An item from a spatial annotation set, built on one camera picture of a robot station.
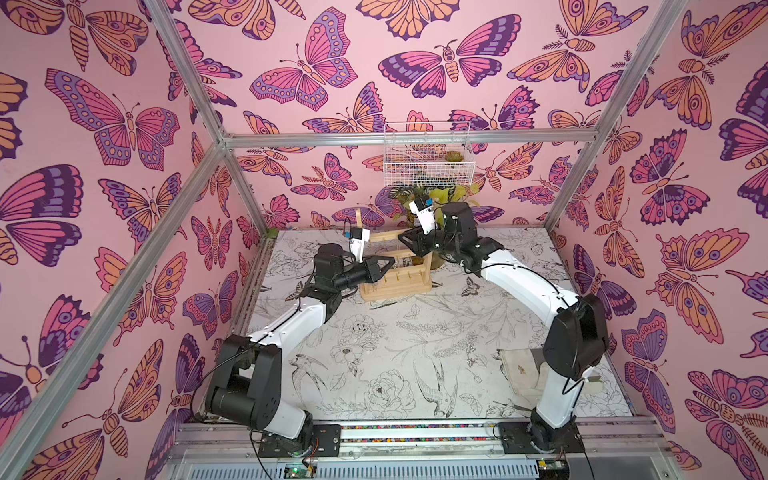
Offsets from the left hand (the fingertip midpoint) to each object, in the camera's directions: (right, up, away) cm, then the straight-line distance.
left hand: (398, 260), depth 80 cm
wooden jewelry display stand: (+5, -5, +17) cm, 19 cm away
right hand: (+2, +8, +3) cm, 9 cm away
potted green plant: (+13, +20, +14) cm, 28 cm away
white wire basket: (+11, +34, +25) cm, 44 cm away
